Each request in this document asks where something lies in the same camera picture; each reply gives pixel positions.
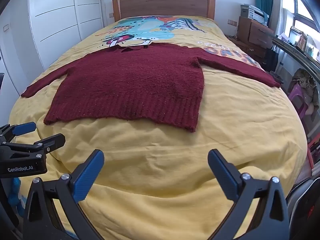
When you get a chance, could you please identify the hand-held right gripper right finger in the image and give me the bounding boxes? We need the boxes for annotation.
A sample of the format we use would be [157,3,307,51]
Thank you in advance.
[207,149,291,240]

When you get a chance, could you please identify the dark red knit sweater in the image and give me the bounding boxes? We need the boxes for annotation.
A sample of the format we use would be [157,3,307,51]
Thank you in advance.
[21,42,282,133]

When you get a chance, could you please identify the person's left hand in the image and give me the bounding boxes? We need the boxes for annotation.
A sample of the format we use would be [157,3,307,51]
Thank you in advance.
[7,177,28,218]

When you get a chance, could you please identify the yellow printed blanket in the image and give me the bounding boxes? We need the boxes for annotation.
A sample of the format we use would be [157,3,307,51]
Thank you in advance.
[9,15,308,240]

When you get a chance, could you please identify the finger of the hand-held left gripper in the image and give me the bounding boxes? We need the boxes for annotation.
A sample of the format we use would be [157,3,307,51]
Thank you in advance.
[0,121,36,144]
[0,133,66,158]

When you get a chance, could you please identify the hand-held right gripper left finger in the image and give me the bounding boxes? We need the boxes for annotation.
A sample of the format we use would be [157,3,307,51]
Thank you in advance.
[22,149,105,240]

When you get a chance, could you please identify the pink plastic stool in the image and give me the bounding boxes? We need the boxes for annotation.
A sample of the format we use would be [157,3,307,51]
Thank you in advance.
[287,82,311,117]

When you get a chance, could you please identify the white printer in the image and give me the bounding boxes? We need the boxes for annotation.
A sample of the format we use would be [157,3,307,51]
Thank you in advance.
[240,4,270,26]

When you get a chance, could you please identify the wooden dresser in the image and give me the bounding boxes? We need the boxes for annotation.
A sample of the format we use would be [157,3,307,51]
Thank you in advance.
[232,16,275,67]

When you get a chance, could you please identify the long teal curtain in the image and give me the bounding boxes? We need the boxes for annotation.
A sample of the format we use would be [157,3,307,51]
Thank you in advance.
[255,0,275,27]

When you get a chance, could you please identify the pile of beige clothes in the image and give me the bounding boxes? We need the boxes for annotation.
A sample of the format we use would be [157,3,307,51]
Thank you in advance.
[291,69,320,107]

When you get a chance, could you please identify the window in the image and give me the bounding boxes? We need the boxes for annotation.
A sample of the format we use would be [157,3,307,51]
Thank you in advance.
[282,0,320,34]

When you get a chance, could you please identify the white wardrobe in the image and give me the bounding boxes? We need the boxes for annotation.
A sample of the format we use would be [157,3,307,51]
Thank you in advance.
[0,0,103,98]

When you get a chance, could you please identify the black bag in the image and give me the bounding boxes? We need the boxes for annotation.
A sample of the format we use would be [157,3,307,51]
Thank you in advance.
[264,44,280,73]

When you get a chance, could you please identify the wooden headboard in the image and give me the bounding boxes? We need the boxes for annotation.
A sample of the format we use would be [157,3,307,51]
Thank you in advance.
[112,0,216,22]

